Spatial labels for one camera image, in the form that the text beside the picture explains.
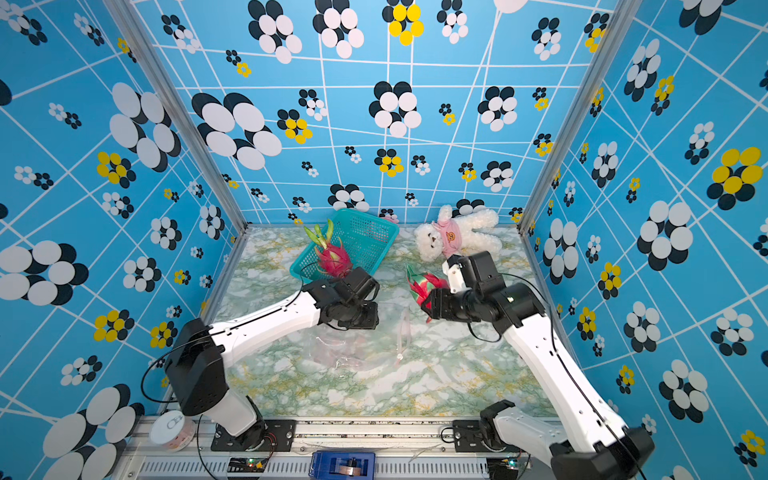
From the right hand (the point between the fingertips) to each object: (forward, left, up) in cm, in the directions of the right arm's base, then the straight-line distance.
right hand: (436, 304), depth 72 cm
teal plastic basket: (+41, +22, -21) cm, 51 cm away
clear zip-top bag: (-3, +24, -23) cm, 33 cm away
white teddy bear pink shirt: (+37, -12, -14) cm, 41 cm away
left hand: (+1, +14, -11) cm, 18 cm away
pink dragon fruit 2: (+23, +31, -11) cm, 40 cm away
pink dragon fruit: (+3, +4, +5) cm, 7 cm away
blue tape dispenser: (-31, +22, -19) cm, 43 cm away
